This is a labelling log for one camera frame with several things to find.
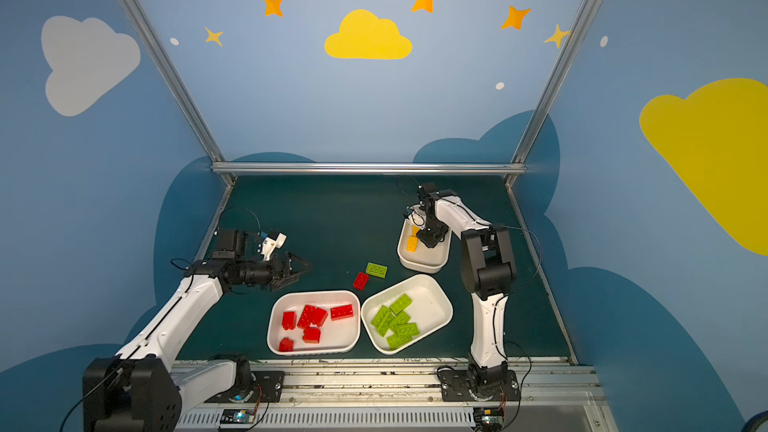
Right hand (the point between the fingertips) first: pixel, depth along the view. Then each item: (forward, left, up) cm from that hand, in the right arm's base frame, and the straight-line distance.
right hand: (437, 235), depth 100 cm
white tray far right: (-7, +3, -3) cm, 9 cm away
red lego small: (-29, +35, -2) cm, 45 cm away
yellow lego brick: (-4, +8, +8) cm, 12 cm away
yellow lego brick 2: (-2, +8, -2) cm, 9 cm away
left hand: (-21, +38, +11) cm, 45 cm away
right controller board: (-50, -11, -6) cm, 51 cm away
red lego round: (-37, +42, -1) cm, 56 cm away
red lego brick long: (-29, +38, -1) cm, 47 cm away
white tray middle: (-26, +11, -4) cm, 29 cm away
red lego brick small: (-30, +43, -1) cm, 53 cm away
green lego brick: (-32, +17, -2) cm, 36 cm away
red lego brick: (-27, +29, -3) cm, 39 cm away
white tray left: (-33, +29, -4) cm, 45 cm away
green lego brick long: (-27, +17, -3) cm, 32 cm away
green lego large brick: (-23, +12, -3) cm, 26 cm away
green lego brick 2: (-32, +11, -3) cm, 34 cm away
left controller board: (-53, +50, -4) cm, 73 cm away
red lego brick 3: (-17, +24, -3) cm, 30 cm away
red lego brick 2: (-34, +36, -3) cm, 50 cm away
